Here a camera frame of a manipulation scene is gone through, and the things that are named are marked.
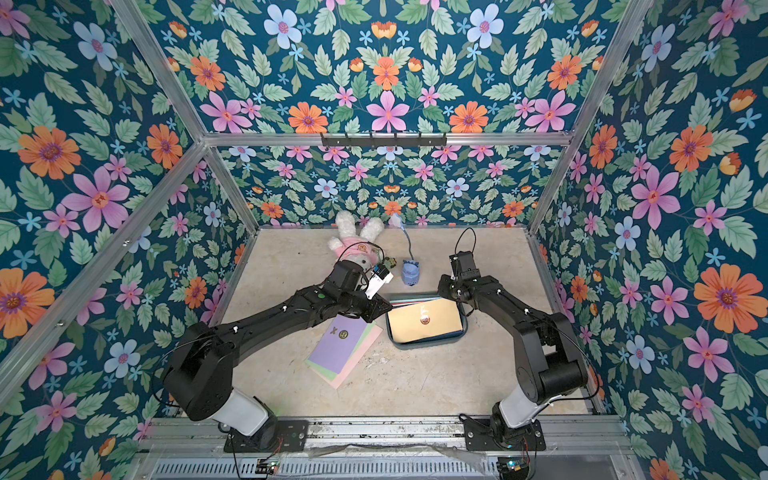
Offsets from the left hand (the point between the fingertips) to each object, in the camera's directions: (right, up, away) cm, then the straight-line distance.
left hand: (393, 304), depth 83 cm
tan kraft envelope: (+10, -6, +8) cm, 14 cm away
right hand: (+16, +4, +11) cm, 19 cm away
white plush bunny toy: (-14, +17, +21) cm, 30 cm away
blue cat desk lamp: (+5, +9, +15) cm, 18 cm away
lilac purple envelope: (-18, -13, +7) cm, 23 cm away
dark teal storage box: (+12, -12, +5) cm, 18 cm away
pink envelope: (-12, -17, +4) cm, 21 cm away
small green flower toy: (-3, +11, +25) cm, 27 cm away
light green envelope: (-18, -21, +2) cm, 28 cm away
